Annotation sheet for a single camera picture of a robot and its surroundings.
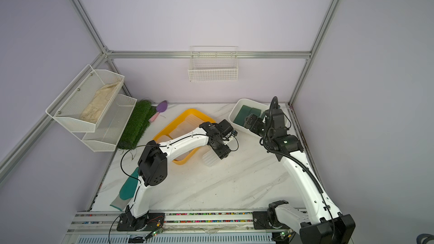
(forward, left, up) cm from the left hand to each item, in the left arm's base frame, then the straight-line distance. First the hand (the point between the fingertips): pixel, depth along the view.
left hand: (220, 151), depth 88 cm
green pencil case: (+29, -13, -6) cm, 32 cm away
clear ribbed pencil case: (+23, +20, -5) cm, 31 cm away
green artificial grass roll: (+29, +50, -1) cm, 58 cm away
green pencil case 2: (+33, -24, -5) cm, 41 cm away
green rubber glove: (-19, +46, -7) cm, 50 cm away
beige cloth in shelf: (+9, +58, +23) cm, 63 cm away
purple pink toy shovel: (+38, +43, -7) cm, 58 cm away
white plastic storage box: (+35, -10, 0) cm, 37 cm away
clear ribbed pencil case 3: (-4, +5, +1) cm, 7 cm away
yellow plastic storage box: (+12, +34, -3) cm, 36 cm away
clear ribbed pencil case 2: (+17, +25, -6) cm, 31 cm away
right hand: (+3, -16, +19) cm, 25 cm away
